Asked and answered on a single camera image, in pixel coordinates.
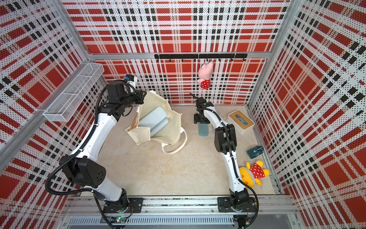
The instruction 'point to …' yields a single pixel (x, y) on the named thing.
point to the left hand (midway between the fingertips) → (147, 91)
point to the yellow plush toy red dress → (249, 174)
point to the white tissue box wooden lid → (240, 121)
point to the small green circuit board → (119, 219)
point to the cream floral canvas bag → (170, 134)
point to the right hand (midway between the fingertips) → (202, 120)
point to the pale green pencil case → (157, 128)
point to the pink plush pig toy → (205, 73)
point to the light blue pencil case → (155, 120)
